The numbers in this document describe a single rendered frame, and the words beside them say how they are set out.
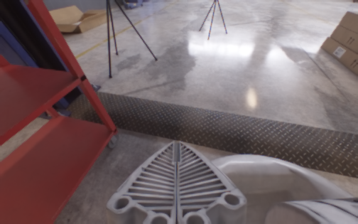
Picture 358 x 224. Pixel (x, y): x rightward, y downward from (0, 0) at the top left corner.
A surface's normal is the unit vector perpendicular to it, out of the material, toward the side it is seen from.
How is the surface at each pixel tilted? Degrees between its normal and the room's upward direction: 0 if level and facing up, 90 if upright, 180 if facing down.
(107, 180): 0
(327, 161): 23
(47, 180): 0
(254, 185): 70
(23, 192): 0
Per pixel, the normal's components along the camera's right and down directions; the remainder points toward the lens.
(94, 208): -0.01, -0.69
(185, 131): -0.11, -0.36
